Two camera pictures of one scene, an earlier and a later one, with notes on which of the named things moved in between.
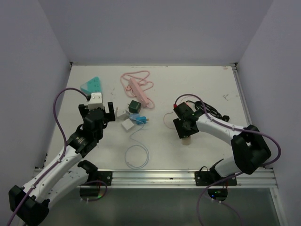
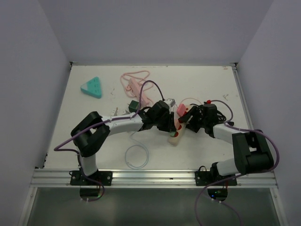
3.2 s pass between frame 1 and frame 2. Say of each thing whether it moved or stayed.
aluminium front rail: stayed
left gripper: moved
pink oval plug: moved
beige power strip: moved
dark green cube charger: stayed
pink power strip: stayed
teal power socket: stayed
